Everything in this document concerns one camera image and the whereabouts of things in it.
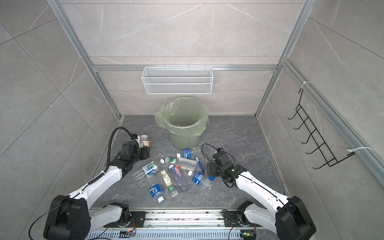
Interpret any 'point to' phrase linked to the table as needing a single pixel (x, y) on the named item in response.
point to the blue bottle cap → (211, 178)
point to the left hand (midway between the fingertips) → (145, 145)
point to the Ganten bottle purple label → (176, 175)
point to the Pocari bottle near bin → (186, 153)
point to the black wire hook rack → (331, 160)
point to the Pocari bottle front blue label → (157, 192)
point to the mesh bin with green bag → (185, 118)
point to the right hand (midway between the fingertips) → (214, 166)
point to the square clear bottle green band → (186, 162)
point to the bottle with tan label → (166, 179)
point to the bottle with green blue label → (148, 170)
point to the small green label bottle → (174, 192)
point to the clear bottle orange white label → (144, 141)
